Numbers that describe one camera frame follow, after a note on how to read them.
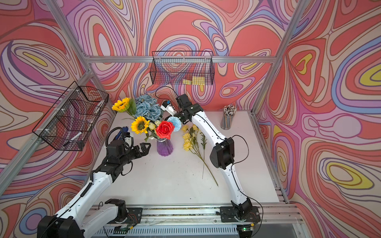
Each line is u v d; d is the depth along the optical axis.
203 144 0.99
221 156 0.59
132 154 0.71
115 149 0.61
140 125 0.69
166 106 0.77
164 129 0.62
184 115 0.67
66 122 0.76
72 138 0.72
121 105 0.66
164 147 0.97
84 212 0.43
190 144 0.98
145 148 0.75
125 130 1.07
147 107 0.70
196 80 0.82
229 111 0.96
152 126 0.72
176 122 0.69
